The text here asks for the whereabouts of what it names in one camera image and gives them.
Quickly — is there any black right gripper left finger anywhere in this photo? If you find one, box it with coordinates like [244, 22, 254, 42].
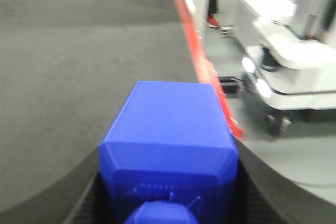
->
[0, 147, 112, 224]

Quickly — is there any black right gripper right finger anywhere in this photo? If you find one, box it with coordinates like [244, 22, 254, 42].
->
[230, 134, 336, 224]

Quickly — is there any blue plastic box with knob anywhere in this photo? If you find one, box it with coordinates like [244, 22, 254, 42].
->
[98, 81, 239, 224]

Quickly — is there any black floor box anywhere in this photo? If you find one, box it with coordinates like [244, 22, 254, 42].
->
[219, 76, 244, 94]

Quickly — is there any white wheeled machine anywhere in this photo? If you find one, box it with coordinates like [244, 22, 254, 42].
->
[235, 0, 336, 137]

